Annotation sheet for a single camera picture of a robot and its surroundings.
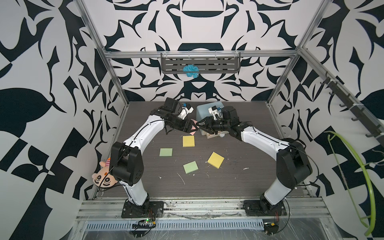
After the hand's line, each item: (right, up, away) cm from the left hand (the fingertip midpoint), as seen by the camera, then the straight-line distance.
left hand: (191, 125), depth 84 cm
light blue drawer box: (+7, +9, +13) cm, 17 cm away
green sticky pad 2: (-1, -24, +3) cm, 24 cm away
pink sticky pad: (+1, -1, -5) cm, 5 cm away
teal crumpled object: (0, +34, +6) cm, 34 cm away
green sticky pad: (-16, -17, +10) cm, 25 cm away
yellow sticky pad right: (+14, -21, +6) cm, 26 cm away
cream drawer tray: (+12, -6, +2) cm, 14 cm away
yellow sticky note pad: (-2, -11, +15) cm, 18 cm away
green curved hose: (+62, -34, -32) cm, 78 cm away
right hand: (+3, +1, -3) cm, 5 cm away
